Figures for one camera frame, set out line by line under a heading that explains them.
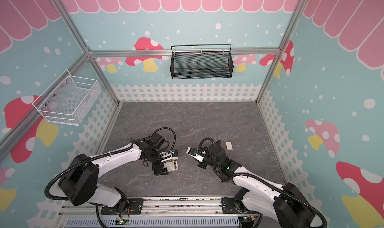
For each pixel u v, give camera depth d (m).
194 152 0.66
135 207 0.75
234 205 0.66
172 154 0.76
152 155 0.71
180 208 0.75
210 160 0.68
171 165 0.87
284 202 0.41
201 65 1.41
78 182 0.43
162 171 0.75
